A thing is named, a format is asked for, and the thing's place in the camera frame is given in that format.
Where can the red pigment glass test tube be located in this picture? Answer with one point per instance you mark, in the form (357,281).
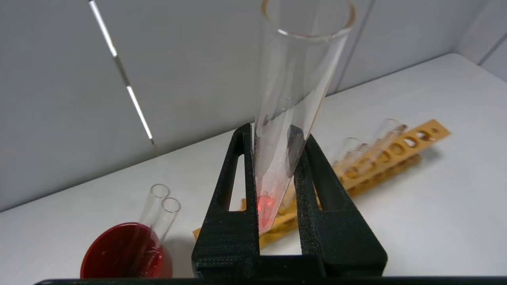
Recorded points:
(382,138)
(293,79)

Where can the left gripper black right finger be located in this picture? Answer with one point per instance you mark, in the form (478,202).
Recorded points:
(340,245)

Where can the wooden test tube rack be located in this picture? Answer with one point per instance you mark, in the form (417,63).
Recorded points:
(400,156)

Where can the dark red cup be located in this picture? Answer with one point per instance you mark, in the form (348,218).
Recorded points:
(122,253)

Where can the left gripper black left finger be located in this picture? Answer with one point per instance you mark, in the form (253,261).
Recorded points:
(225,245)

